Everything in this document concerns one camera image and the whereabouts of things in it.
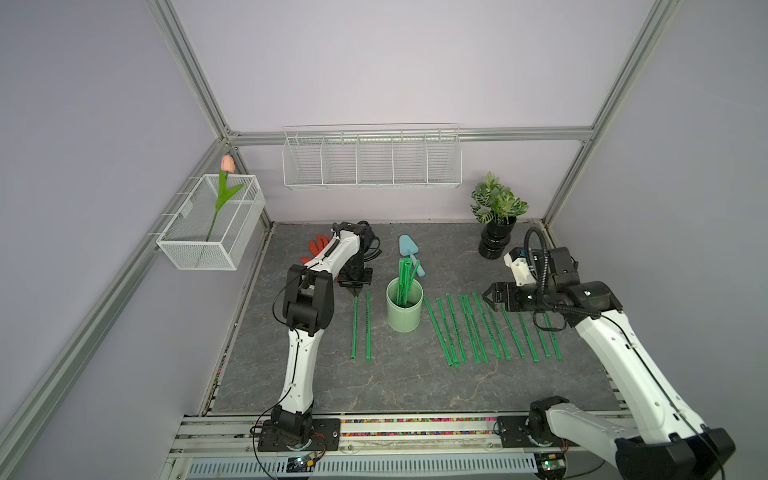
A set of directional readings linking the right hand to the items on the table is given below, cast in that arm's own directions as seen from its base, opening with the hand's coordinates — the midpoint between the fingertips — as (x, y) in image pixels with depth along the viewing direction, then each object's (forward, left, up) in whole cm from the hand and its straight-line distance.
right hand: (498, 293), depth 76 cm
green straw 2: (+7, +12, -21) cm, 25 cm away
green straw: (+5, +15, -21) cm, 27 cm away
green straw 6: (0, 0, -21) cm, 21 cm away
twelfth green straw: (+1, +35, -21) cm, 41 cm away
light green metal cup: (+1, +24, -17) cm, 29 cm away
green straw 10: (-5, -18, -21) cm, 28 cm away
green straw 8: (-8, -10, -20) cm, 24 cm away
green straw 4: (-1, +4, -21) cm, 21 cm away
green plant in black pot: (+28, -5, +3) cm, 29 cm away
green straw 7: (-9, -6, -21) cm, 24 cm away
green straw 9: (-4, -14, -21) cm, 25 cm away
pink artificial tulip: (+24, +73, +13) cm, 78 cm away
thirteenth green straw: (0, +39, -20) cm, 44 cm away
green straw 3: (0, +8, -21) cm, 22 cm away
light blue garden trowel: (+32, +22, -21) cm, 44 cm away
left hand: (+10, +38, -16) cm, 42 cm away
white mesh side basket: (+5, +75, +15) cm, 76 cm away
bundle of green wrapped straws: (+8, +23, -5) cm, 25 cm away
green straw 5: (-1, +3, -21) cm, 21 cm away
